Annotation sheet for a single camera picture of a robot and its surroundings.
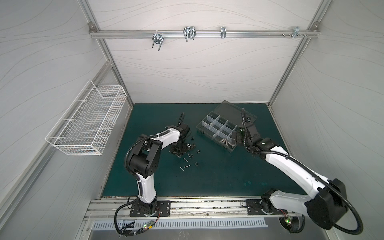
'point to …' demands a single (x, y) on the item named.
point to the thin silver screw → (182, 169)
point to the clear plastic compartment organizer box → (222, 125)
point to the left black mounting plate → (163, 209)
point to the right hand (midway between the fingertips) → (244, 130)
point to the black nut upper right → (192, 138)
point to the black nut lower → (196, 163)
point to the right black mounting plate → (254, 207)
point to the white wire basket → (85, 125)
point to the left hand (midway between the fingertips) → (182, 151)
